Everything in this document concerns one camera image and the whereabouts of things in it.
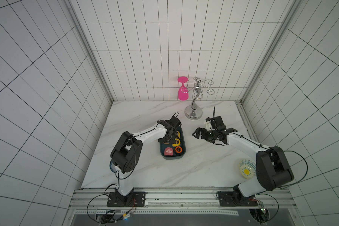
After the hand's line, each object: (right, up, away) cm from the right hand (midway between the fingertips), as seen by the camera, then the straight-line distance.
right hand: (193, 135), depth 90 cm
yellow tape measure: (-11, -5, +2) cm, 12 cm away
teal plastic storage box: (-8, -1, +7) cm, 11 cm away
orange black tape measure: (-10, -9, -2) cm, 13 cm away
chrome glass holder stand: (+4, +15, +20) cm, 26 cm away
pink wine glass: (-6, +31, +12) cm, 33 cm away
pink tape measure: (-16, -10, -1) cm, 19 cm away
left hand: (-19, -5, +1) cm, 19 cm away
